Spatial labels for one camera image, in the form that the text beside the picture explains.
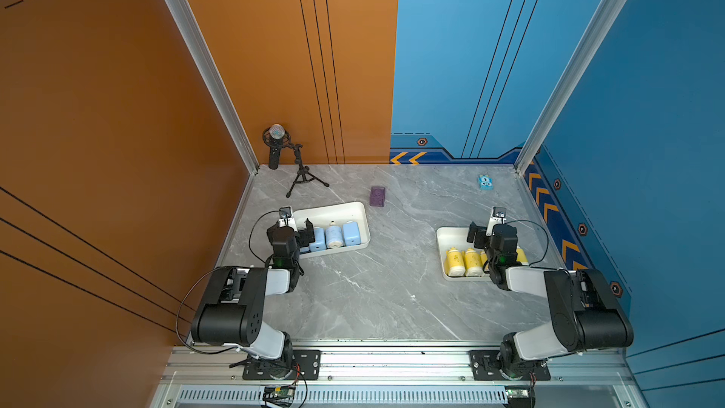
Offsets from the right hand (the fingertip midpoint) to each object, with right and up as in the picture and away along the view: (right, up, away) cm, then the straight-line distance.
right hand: (487, 224), depth 94 cm
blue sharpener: (-56, -6, -5) cm, 56 cm away
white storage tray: (-51, +3, +12) cm, 53 cm away
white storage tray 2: (-8, -6, +8) cm, 13 cm away
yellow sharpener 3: (-5, -10, -9) cm, 14 cm away
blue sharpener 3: (-46, -3, -2) cm, 46 cm away
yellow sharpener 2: (-8, -11, -9) cm, 16 cm away
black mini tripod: (-66, +17, +17) cm, 70 cm away
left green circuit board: (-63, -42, -22) cm, 78 cm away
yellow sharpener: (-14, -10, -9) cm, 19 cm away
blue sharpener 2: (-51, -3, -4) cm, 51 cm away
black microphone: (-72, +30, +3) cm, 78 cm away
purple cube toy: (-37, +9, +11) cm, 40 cm away
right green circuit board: (-2, -40, -24) cm, 46 cm away
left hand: (-65, +2, -1) cm, 65 cm away
